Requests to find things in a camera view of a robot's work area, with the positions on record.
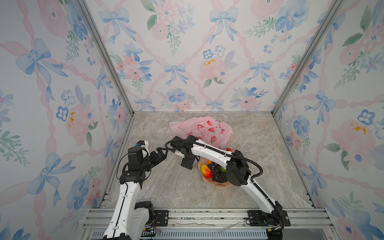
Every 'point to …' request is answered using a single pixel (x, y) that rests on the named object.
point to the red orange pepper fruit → (229, 149)
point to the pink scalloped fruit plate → (209, 181)
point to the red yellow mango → (206, 171)
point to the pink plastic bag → (206, 129)
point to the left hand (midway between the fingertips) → (162, 152)
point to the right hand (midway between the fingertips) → (191, 156)
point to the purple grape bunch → (215, 169)
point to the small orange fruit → (209, 161)
